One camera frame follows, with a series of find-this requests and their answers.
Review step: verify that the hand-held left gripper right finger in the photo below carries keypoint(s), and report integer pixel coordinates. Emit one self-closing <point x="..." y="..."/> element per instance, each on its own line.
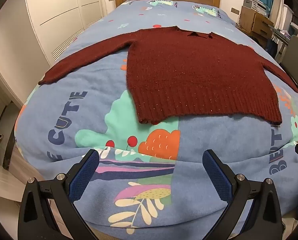
<point x="217" y="172"/>

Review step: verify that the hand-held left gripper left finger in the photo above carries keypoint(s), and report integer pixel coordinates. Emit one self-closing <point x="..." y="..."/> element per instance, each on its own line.
<point x="85" y="172"/>

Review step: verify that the dark red knitted sweater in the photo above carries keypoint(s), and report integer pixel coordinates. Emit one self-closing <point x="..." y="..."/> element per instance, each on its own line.
<point x="188" y="75"/>

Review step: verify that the blue printed blanket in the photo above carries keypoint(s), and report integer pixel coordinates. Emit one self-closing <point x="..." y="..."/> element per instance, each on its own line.
<point x="213" y="140"/>

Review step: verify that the grey chair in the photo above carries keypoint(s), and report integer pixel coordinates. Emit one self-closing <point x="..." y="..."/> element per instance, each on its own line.
<point x="294" y="52"/>

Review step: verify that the wooden dresser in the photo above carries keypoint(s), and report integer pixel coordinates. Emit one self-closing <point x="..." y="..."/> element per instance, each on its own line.
<point x="258" y="23"/>

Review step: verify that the white wardrobe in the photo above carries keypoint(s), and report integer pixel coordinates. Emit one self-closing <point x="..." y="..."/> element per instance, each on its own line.
<point x="64" y="10"/>

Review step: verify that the grey wall socket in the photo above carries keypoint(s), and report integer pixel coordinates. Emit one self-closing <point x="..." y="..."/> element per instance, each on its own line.
<point x="235" y="10"/>

